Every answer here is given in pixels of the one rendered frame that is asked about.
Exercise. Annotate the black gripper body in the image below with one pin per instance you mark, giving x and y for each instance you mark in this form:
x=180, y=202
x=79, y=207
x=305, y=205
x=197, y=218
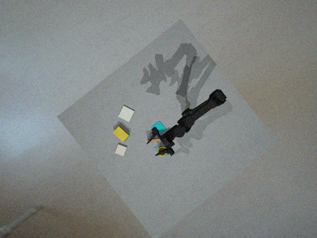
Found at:
x=156, y=132

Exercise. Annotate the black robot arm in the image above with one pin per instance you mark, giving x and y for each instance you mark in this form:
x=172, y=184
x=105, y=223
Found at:
x=216, y=99

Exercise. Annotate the yellow rectangular block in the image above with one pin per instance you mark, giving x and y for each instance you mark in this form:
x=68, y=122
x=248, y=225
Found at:
x=121, y=133

